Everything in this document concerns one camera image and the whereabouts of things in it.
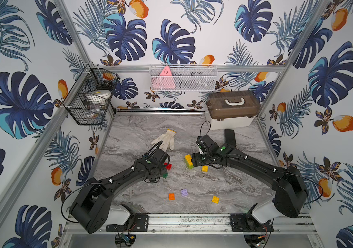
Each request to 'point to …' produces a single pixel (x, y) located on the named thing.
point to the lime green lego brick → (190, 167)
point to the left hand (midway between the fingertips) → (162, 169)
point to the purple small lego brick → (184, 192)
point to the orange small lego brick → (171, 197)
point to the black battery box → (230, 137)
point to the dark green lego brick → (165, 175)
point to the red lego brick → (168, 166)
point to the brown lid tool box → (230, 109)
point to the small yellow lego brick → (205, 168)
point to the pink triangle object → (165, 80)
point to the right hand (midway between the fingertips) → (197, 158)
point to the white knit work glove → (167, 139)
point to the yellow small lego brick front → (215, 199)
